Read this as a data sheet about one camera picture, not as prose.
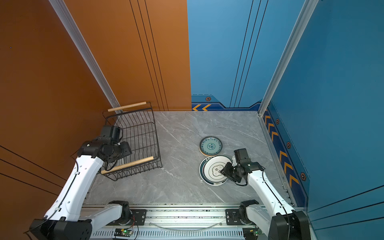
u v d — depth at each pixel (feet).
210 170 2.85
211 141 3.28
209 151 3.10
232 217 2.38
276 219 1.32
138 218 2.43
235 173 2.28
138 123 3.62
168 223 2.38
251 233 2.29
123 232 2.33
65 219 1.23
